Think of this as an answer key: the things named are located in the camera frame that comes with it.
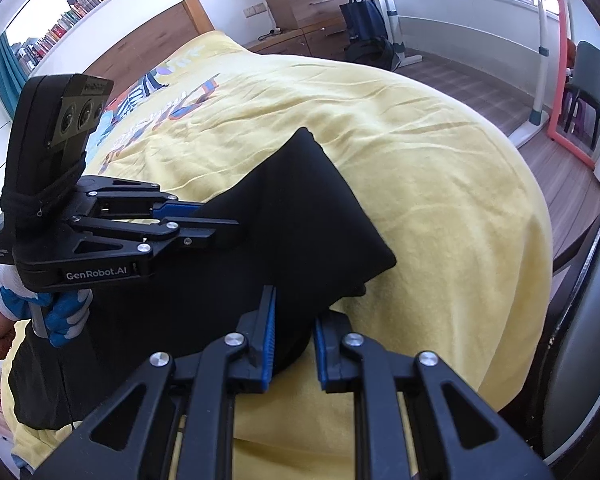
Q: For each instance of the left hand blue white glove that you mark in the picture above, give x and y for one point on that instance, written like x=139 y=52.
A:
x=61 y=316

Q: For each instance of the teal curtain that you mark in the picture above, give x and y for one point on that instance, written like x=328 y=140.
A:
x=12 y=77

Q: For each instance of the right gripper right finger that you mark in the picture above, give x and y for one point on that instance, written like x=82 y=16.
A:
x=334 y=368

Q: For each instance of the yellow printed bed cover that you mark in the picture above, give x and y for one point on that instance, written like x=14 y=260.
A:
x=447 y=191

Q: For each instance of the row of books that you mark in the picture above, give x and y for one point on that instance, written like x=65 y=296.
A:
x=40 y=24

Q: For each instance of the black white gaming chair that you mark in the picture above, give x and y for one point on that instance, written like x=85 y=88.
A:
x=557 y=411

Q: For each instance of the wooden drawer cabinet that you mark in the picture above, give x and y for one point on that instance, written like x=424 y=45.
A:
x=307 y=27

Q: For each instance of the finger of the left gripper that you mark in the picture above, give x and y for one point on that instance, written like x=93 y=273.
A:
x=175 y=209
x=197 y=227

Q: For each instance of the dark blue tote bag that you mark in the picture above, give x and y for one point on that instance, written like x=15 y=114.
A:
x=364 y=20

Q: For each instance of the grey chair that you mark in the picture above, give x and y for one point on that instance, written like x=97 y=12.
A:
x=583 y=87

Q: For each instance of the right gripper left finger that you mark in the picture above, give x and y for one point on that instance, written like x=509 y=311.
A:
x=255 y=366

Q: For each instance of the black pants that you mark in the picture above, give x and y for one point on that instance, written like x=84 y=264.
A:
x=301 y=230

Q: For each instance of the wooden headboard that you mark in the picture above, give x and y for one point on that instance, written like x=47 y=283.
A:
x=150 y=44

